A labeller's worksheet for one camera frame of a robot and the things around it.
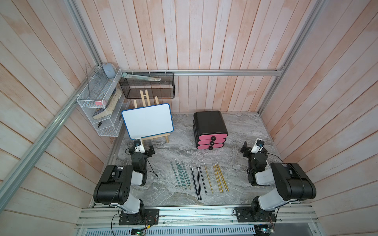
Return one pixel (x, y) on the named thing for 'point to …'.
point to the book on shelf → (102, 112)
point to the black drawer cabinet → (209, 130)
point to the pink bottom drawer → (210, 147)
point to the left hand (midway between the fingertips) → (143, 143)
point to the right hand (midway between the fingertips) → (252, 142)
